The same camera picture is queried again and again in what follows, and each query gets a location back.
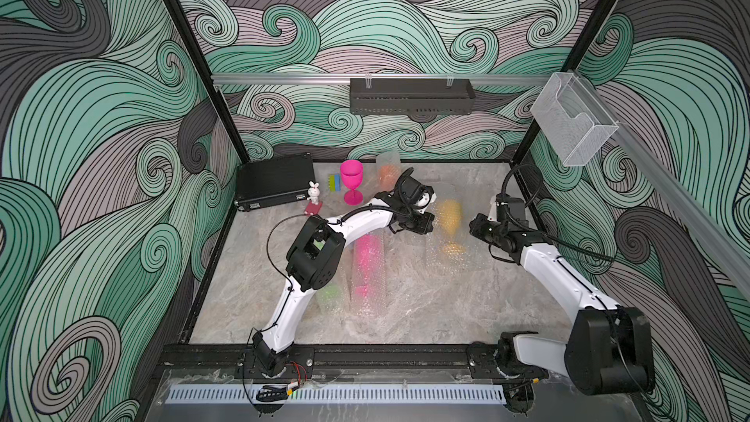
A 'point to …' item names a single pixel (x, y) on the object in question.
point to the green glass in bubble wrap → (330, 300)
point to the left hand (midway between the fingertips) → (433, 224)
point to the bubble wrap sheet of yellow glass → (452, 265)
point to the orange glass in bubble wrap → (388, 168)
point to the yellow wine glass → (450, 214)
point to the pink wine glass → (352, 171)
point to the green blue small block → (334, 183)
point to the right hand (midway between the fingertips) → (469, 223)
